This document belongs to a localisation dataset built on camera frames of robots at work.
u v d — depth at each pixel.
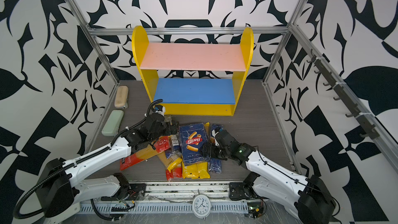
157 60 0.73
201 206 0.67
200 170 0.78
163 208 0.65
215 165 0.79
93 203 0.70
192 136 0.83
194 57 0.76
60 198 0.38
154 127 0.61
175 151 0.81
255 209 0.71
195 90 0.99
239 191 0.74
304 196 0.41
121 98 1.05
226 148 0.61
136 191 0.73
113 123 0.94
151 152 0.79
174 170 0.78
